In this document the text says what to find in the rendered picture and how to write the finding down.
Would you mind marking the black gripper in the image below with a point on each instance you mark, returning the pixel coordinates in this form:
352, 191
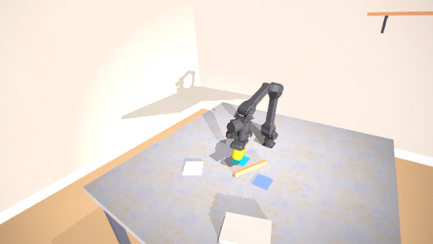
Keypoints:
242, 140

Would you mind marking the white flat rectangular block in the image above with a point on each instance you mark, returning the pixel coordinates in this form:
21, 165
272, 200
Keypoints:
240, 229

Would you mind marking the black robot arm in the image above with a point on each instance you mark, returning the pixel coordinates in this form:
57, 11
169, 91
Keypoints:
248, 108

